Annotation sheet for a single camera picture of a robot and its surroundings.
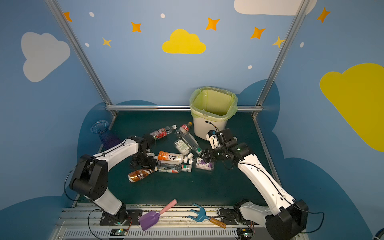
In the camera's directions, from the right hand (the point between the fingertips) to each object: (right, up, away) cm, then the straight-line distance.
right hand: (208, 152), depth 77 cm
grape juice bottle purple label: (-3, -9, +14) cm, 17 cm away
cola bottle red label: (-15, +11, +31) cm, 37 cm away
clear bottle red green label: (-20, -10, +10) cm, 24 cm away
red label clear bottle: (-29, +10, +28) cm, 42 cm away
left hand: (-35, -11, +10) cm, 38 cm away
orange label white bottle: (-24, -5, +14) cm, 29 cm away
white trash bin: (0, +18, +4) cm, 19 cm away
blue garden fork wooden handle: (-3, -31, -3) cm, 32 cm away
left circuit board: (-44, -38, -5) cm, 59 cm away
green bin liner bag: (+6, +30, +27) cm, 41 cm away
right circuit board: (+17, -39, -5) cm, 43 cm away
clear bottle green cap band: (-9, +3, +23) cm, 25 cm away
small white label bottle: (-15, 0, +22) cm, 26 cm away
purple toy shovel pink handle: (-30, -34, -2) cm, 45 cm away
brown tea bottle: (-41, -14, +7) cm, 44 cm away
